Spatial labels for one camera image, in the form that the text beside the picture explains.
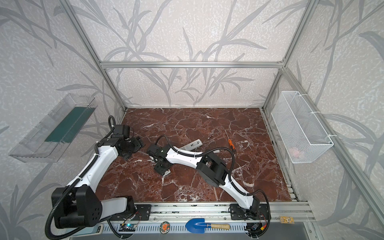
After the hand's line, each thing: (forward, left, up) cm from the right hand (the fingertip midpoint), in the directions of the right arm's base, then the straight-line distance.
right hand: (163, 163), depth 90 cm
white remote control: (+12, -17, +1) cm, 21 cm away
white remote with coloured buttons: (-8, -4, +7) cm, 11 cm away
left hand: (+8, +12, +12) cm, 19 cm away
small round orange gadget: (-32, -6, +1) cm, 32 cm away
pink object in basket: (-3, -69, +20) cm, 72 cm away
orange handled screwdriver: (+12, -43, +1) cm, 44 cm away
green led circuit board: (-31, +13, -2) cm, 34 cm away
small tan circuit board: (-29, -64, +1) cm, 70 cm away
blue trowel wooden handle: (-31, -22, 0) cm, 38 cm away
